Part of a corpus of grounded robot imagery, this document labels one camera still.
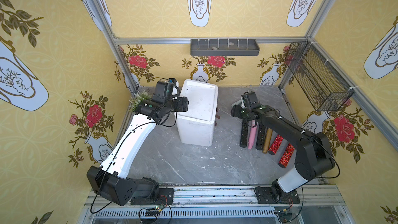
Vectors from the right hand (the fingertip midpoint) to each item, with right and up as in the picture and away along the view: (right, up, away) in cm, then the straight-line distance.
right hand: (230, 112), depth 90 cm
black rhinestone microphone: (+9, -13, +4) cm, 16 cm away
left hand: (-27, +6, -14) cm, 31 cm away
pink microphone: (+11, -19, -1) cm, 22 cm away
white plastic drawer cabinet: (-20, -6, -16) cm, 26 cm away
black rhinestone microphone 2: (+17, -15, 0) cm, 23 cm away
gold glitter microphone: (+22, -16, 0) cm, 27 cm away
